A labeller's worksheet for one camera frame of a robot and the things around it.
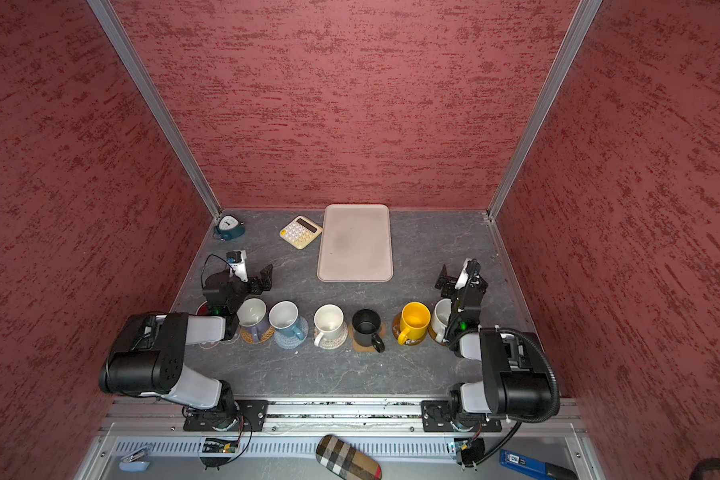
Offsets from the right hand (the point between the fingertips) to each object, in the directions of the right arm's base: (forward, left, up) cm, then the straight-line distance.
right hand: (456, 271), depth 90 cm
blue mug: (-11, +53, -5) cm, 54 cm away
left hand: (+5, +62, -2) cm, 63 cm away
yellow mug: (-11, +13, -8) cm, 19 cm away
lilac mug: (-9, +63, -7) cm, 64 cm away
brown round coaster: (-16, +8, -10) cm, 20 cm away
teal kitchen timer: (+26, +79, -6) cm, 84 cm away
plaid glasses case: (-45, +34, -7) cm, 57 cm away
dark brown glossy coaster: (-14, +19, -9) cm, 25 cm away
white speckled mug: (-12, +6, -3) cm, 14 cm away
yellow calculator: (+26, +53, -9) cm, 59 cm away
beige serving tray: (+21, +31, -11) cm, 39 cm away
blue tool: (-48, -9, -8) cm, 49 cm away
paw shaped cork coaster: (-19, +30, -10) cm, 37 cm away
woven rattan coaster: (-15, +58, -10) cm, 61 cm away
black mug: (-14, +28, -6) cm, 32 cm away
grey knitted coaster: (-17, +51, -9) cm, 54 cm away
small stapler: (-44, +82, -8) cm, 94 cm away
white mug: (-12, +40, -6) cm, 42 cm away
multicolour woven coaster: (-18, +38, -10) cm, 43 cm away
